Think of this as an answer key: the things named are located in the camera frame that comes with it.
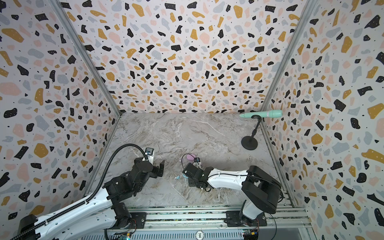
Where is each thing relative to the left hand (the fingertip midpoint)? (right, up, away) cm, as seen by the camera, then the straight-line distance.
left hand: (158, 158), depth 76 cm
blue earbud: (+8, -14, +12) cm, 20 cm away
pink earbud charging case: (+16, 0, 0) cm, 16 cm away
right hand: (+16, -13, +9) cm, 23 cm away
